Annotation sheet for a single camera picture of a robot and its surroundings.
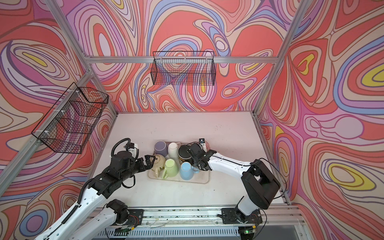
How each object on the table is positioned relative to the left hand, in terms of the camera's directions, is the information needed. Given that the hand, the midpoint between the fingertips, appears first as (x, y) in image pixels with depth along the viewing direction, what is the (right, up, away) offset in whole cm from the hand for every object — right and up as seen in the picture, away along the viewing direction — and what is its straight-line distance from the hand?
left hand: (151, 158), depth 77 cm
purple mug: (+1, +3, +14) cm, 14 cm away
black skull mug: (+16, 0, +5) cm, 17 cm away
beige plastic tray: (+27, -13, +9) cm, 31 cm away
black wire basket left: (-43, +17, -2) cm, 46 cm away
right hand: (+28, -4, +12) cm, 31 cm away
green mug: (+10, -7, +4) cm, 12 cm away
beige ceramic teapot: (+3, -4, +7) cm, 8 cm away
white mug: (+9, +3, +11) cm, 15 cm away
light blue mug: (+18, -7, +2) cm, 20 cm away
